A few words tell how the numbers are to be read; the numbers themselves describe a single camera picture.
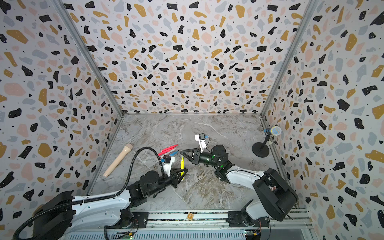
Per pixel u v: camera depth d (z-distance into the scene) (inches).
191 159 27.6
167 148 39.6
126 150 38.2
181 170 28.4
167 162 26.3
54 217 16.2
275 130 30.7
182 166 28.7
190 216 29.4
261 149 38.9
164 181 25.6
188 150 28.4
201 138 27.6
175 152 38.6
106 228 27.6
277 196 17.1
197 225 29.1
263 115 49.3
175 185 26.2
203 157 27.2
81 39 31.6
